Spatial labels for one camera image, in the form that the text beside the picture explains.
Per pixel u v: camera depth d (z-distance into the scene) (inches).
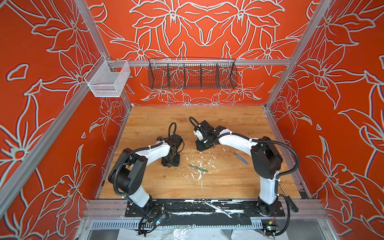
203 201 29.8
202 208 29.2
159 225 27.4
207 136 28.1
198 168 34.3
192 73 38.6
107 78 36.6
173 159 30.1
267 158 19.6
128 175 17.7
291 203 29.2
